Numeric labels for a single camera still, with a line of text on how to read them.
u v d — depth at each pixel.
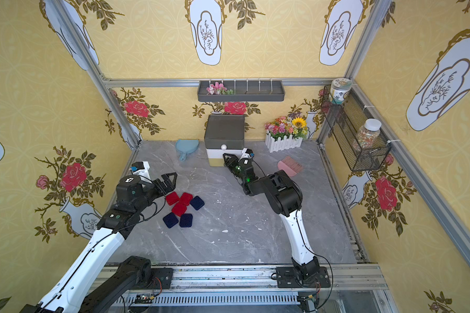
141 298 0.73
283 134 1.07
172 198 0.94
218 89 0.88
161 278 0.73
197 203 0.90
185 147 1.21
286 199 0.60
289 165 1.09
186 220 0.88
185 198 0.96
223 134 0.97
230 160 0.94
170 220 0.88
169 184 0.68
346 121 0.92
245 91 0.93
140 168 0.66
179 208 0.92
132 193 0.56
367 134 0.65
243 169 0.83
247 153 0.96
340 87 0.85
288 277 0.73
